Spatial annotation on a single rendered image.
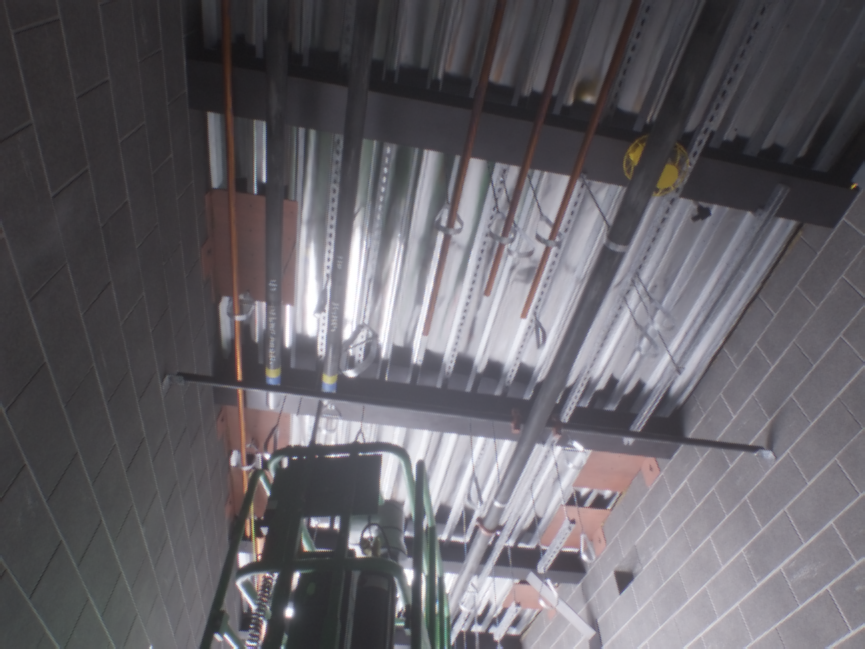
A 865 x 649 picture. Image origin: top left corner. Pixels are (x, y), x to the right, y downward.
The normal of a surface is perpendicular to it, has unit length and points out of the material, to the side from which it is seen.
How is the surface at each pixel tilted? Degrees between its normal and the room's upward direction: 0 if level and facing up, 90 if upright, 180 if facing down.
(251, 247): 180
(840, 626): 90
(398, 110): 180
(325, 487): 90
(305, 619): 90
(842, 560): 90
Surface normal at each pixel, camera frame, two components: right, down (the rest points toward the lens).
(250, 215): 0.00, 0.62
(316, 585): -0.10, -0.78
